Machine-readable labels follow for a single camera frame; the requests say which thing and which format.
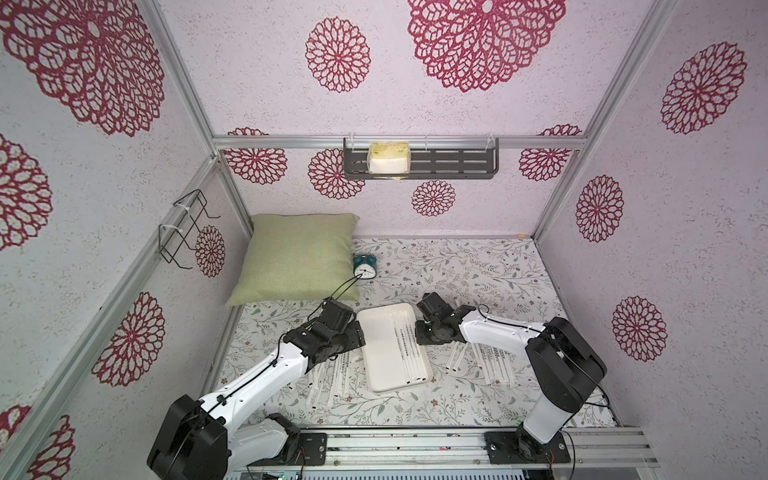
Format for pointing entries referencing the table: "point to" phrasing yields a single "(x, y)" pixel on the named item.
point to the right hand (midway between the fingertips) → (417, 332)
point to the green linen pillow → (297, 258)
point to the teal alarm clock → (365, 265)
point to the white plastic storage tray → (393, 359)
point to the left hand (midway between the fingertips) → (353, 337)
